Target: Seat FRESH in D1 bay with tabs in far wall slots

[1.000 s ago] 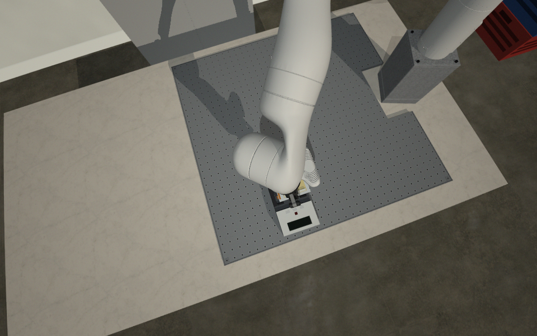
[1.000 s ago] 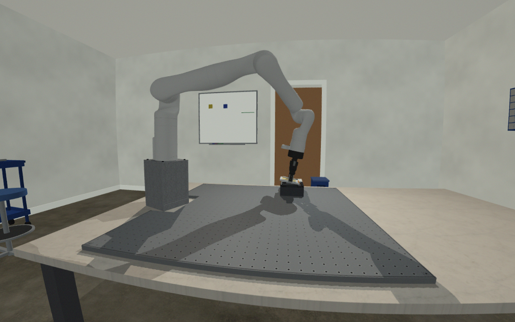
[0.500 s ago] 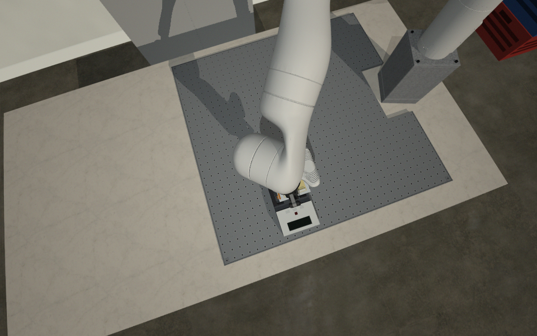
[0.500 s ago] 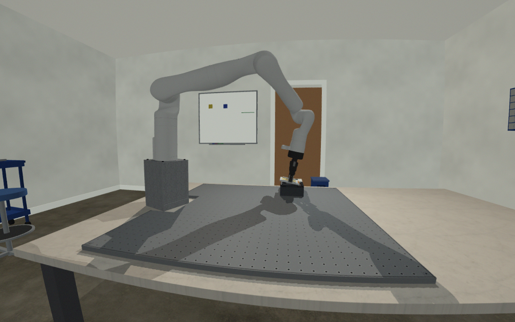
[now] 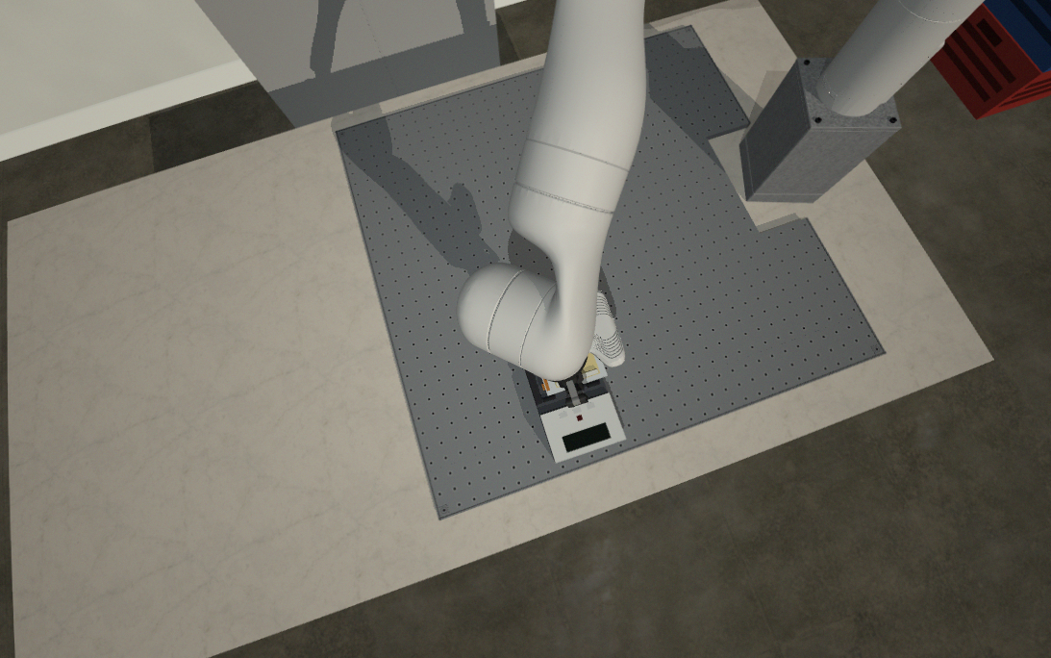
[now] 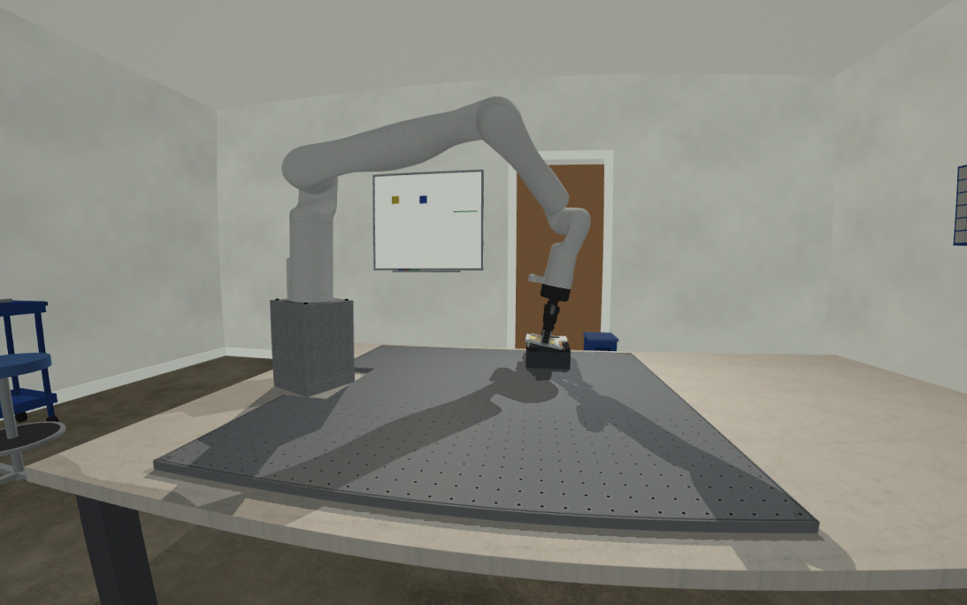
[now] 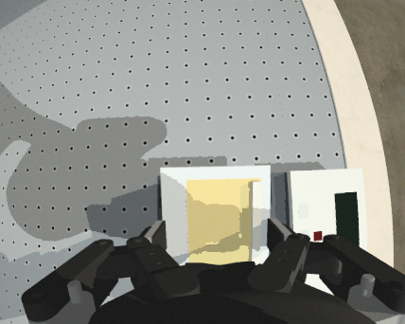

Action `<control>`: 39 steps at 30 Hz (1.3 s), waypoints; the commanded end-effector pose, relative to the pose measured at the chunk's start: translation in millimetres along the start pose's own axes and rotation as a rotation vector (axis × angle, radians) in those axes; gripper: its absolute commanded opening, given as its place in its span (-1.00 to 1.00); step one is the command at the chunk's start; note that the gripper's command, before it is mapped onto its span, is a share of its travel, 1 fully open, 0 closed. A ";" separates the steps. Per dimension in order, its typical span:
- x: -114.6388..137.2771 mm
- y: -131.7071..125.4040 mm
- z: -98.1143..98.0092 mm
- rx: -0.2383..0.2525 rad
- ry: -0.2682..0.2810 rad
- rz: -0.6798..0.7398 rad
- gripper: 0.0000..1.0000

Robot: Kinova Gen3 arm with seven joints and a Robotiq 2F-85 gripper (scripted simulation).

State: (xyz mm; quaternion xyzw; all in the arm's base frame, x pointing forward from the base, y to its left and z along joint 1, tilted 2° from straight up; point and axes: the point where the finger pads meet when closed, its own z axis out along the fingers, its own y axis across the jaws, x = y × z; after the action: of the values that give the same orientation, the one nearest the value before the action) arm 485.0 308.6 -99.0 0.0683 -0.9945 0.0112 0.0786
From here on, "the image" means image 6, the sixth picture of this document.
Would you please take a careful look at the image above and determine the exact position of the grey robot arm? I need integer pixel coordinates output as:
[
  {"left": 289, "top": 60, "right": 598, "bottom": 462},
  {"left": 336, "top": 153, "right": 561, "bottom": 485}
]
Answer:
[{"left": 281, "top": 96, "right": 591, "bottom": 303}]

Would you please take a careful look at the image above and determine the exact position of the grey and white cassette dock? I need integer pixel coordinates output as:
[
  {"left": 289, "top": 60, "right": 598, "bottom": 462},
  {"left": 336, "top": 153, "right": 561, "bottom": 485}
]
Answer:
[{"left": 526, "top": 336, "right": 571, "bottom": 370}]

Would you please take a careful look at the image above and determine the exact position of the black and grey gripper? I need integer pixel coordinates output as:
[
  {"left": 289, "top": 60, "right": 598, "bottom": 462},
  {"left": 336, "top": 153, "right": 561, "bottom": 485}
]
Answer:
[{"left": 541, "top": 284, "right": 571, "bottom": 346}]

